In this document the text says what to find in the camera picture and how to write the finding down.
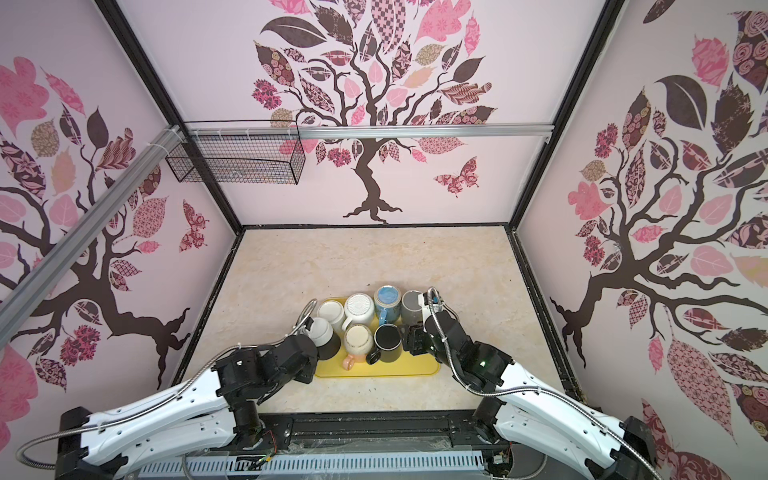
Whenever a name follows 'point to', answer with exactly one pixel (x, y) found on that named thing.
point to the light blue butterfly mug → (387, 304)
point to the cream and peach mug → (358, 344)
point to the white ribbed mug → (359, 309)
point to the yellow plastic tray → (409, 365)
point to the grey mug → (411, 310)
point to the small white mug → (332, 312)
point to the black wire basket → (242, 152)
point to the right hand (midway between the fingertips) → (406, 323)
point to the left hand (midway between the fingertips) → (311, 360)
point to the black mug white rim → (388, 344)
